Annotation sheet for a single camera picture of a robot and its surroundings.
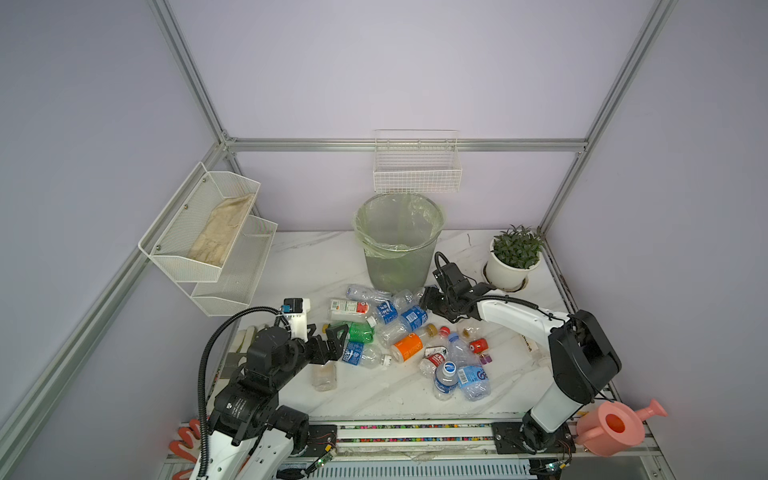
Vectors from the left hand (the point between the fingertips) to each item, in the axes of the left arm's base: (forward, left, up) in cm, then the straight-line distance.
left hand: (330, 330), depth 69 cm
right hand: (+16, -24, -14) cm, 32 cm away
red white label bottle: (0, -27, -16) cm, 31 cm away
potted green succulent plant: (+30, -53, -6) cm, 61 cm away
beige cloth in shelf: (+27, +33, +7) cm, 43 cm away
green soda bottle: (+9, -5, -19) cm, 21 cm away
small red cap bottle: (+4, -40, -18) cm, 44 cm away
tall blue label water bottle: (+12, -21, -17) cm, 29 cm away
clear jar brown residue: (+8, -37, -16) cm, 42 cm away
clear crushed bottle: (+25, -5, -21) cm, 33 cm away
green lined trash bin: (+43, -17, -10) cm, 47 cm away
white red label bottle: (+15, -1, -16) cm, 22 cm away
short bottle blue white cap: (-8, -28, -10) cm, 31 cm away
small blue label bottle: (+14, -13, -13) cm, 23 cm away
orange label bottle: (+3, -19, -17) cm, 26 cm away
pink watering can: (-18, -65, -11) cm, 69 cm away
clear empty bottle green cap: (-3, +5, -22) cm, 23 cm away
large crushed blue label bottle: (-4, -37, -17) cm, 41 cm away
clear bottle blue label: (+2, -7, -19) cm, 20 cm away
